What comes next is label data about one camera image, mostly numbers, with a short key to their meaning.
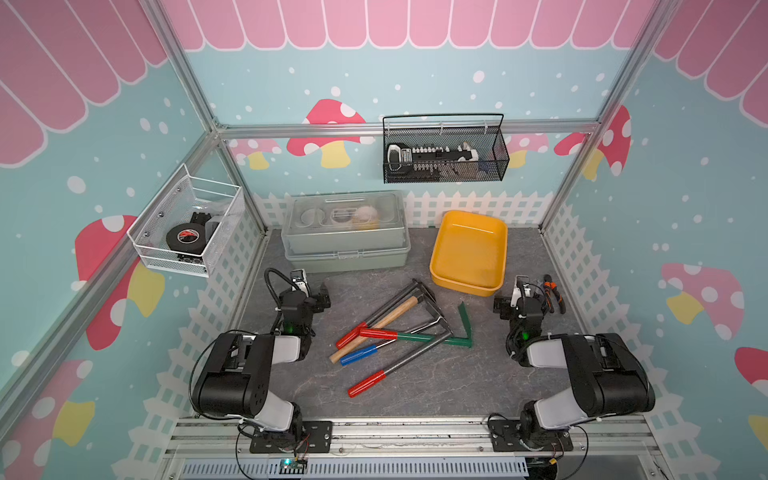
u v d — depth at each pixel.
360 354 0.86
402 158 0.89
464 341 0.88
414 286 1.01
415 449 0.73
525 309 0.69
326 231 0.94
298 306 0.71
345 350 0.87
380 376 0.81
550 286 1.02
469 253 1.10
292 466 0.73
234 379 0.46
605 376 0.45
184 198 0.81
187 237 0.71
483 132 0.91
